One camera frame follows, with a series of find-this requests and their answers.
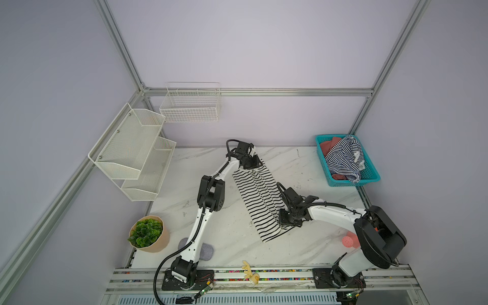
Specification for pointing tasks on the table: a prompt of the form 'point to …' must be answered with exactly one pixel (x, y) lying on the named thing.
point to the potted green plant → (149, 234)
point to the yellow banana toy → (253, 277)
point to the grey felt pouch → (206, 251)
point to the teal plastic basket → (368, 175)
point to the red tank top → (327, 145)
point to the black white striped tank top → (262, 200)
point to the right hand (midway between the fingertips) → (279, 222)
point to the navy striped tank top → (345, 159)
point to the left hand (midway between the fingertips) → (261, 165)
